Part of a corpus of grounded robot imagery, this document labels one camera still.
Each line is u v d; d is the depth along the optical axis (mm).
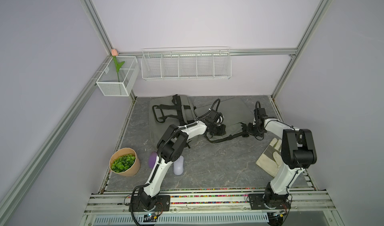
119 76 903
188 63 987
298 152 503
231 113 1052
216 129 868
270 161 849
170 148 571
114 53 893
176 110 1046
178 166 845
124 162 752
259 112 805
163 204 735
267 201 677
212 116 820
